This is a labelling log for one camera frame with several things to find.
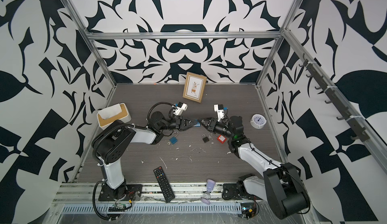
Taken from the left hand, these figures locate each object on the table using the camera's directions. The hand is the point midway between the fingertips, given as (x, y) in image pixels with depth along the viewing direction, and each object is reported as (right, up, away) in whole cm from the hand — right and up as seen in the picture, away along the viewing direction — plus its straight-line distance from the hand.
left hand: (198, 122), depth 74 cm
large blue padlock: (-14, -13, +18) cm, 26 cm away
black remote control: (-17, -31, +2) cm, 36 cm away
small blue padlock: (0, -1, +2) cm, 2 cm away
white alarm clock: (+39, -3, +24) cm, 46 cm away
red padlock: (+15, -13, +17) cm, 26 cm away
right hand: (0, 0, +1) cm, 1 cm away
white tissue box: (-51, +3, +24) cm, 56 cm away
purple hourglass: (+6, -30, 0) cm, 31 cm away
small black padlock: (+5, -13, +19) cm, 23 cm away
